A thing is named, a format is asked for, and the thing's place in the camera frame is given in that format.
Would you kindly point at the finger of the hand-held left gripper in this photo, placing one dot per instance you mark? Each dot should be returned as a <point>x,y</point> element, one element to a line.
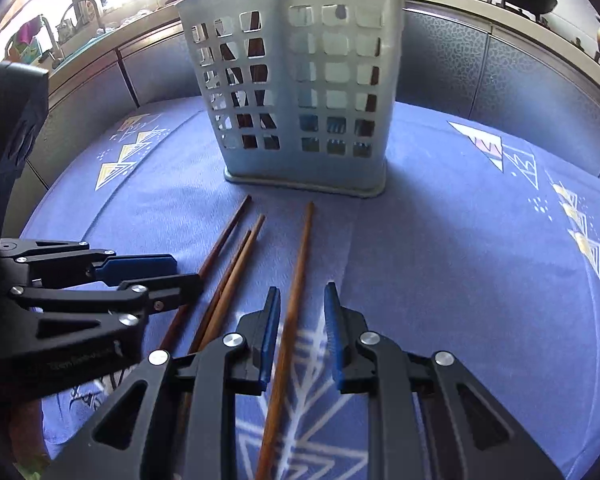
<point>175,290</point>
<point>135,266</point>

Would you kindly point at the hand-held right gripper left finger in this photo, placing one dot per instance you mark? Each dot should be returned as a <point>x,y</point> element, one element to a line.
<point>270,335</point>

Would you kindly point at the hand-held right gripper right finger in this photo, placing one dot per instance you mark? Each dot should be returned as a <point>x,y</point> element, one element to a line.
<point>332,340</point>

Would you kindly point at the brown wooden chopstick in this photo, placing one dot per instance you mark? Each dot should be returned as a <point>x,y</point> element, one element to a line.
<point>213,310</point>
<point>300,270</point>
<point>243,260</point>
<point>225,235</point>

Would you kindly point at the light blue plastic chopstick basket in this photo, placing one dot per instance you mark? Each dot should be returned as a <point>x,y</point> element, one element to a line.
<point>280,60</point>

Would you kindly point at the person's left forearm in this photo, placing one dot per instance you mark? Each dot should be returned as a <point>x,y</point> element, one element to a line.
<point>27,425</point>

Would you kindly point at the pink hanging cloth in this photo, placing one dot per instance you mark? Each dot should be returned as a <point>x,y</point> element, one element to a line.
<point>30,35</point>

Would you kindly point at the purple printed tablecloth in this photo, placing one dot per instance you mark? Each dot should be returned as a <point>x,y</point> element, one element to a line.
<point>430,260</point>

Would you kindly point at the metal kitchen faucet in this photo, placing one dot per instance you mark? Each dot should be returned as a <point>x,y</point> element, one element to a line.
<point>80,25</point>

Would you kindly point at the gas stove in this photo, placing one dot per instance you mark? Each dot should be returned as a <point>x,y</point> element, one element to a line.
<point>515,5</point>

